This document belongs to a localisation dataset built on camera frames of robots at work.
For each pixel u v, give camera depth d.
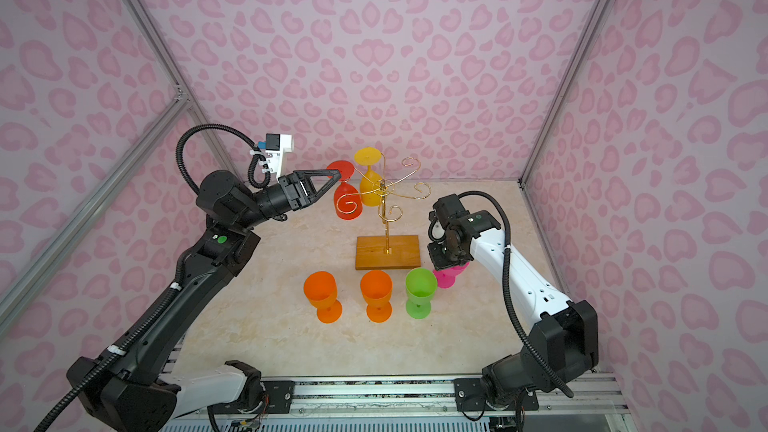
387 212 0.80
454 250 0.67
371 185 0.87
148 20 0.77
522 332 0.40
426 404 0.73
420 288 0.83
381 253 1.00
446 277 0.92
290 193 0.51
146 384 0.40
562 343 0.40
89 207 0.63
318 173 0.54
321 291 0.79
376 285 0.78
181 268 0.46
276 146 0.53
